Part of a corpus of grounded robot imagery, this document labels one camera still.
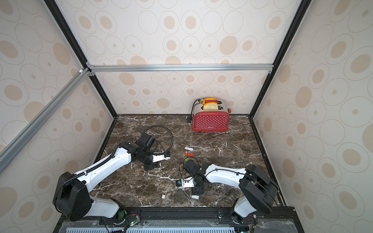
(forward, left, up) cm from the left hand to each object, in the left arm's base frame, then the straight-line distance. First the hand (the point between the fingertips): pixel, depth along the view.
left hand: (160, 162), depth 82 cm
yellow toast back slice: (+43, -29, +11) cm, 53 cm away
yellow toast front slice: (+36, -30, +10) cm, 48 cm away
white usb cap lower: (-16, -2, -10) cm, 19 cm away
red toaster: (+31, -35, +2) cm, 46 cm away
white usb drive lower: (-16, -20, -10) cm, 27 cm away
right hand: (-9, -20, -12) cm, 25 cm away
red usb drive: (+11, -16, -11) cm, 23 cm away
